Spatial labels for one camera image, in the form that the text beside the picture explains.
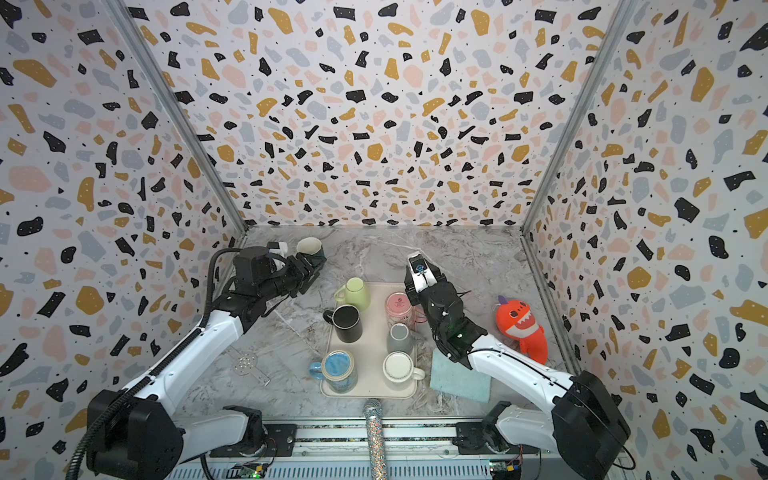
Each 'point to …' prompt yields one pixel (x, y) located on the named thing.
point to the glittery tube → (377, 451)
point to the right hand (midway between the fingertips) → (415, 259)
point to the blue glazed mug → (338, 369)
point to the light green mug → (353, 292)
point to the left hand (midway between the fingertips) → (323, 259)
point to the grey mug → (400, 338)
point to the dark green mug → (311, 248)
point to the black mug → (346, 322)
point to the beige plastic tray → (372, 353)
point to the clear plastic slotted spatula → (245, 364)
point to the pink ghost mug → (400, 309)
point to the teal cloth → (456, 378)
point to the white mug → (398, 367)
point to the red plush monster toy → (516, 321)
